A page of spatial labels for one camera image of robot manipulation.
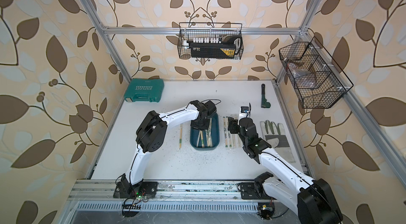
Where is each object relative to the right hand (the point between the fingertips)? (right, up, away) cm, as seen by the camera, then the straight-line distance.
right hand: (234, 118), depth 84 cm
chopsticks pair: (-3, -13, +7) cm, 15 cm away
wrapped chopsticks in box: (-14, -11, +7) cm, 19 cm away
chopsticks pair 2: (+1, -14, +7) cm, 16 cm away
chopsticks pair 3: (0, -9, -13) cm, 16 cm away
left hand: (-17, -8, +9) cm, 20 cm away
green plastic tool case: (-59, +16, +25) cm, 66 cm away
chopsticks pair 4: (-31, -12, +9) cm, 35 cm away
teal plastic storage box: (-22, -11, +8) cm, 26 cm away
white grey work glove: (+25, -12, +7) cm, 29 cm away
